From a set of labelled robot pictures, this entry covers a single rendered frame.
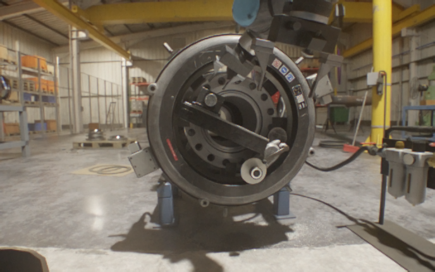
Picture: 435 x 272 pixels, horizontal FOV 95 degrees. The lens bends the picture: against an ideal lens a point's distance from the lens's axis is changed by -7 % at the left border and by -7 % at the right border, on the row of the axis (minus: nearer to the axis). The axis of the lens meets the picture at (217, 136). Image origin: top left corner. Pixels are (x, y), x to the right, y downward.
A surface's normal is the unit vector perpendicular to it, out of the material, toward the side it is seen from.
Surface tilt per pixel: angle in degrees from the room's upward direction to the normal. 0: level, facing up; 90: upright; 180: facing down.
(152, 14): 90
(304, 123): 90
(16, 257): 87
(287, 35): 113
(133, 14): 90
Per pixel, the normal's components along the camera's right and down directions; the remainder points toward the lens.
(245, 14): -0.67, 0.15
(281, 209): 0.11, 0.08
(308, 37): -0.98, -0.08
